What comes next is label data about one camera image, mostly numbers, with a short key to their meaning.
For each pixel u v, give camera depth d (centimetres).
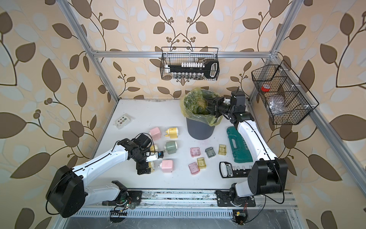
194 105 84
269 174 41
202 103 78
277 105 70
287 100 73
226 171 83
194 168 85
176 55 91
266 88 81
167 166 79
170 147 86
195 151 91
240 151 87
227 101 76
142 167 73
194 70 86
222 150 93
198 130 102
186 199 75
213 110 71
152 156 73
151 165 79
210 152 91
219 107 69
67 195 40
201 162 87
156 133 93
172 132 93
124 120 104
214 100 69
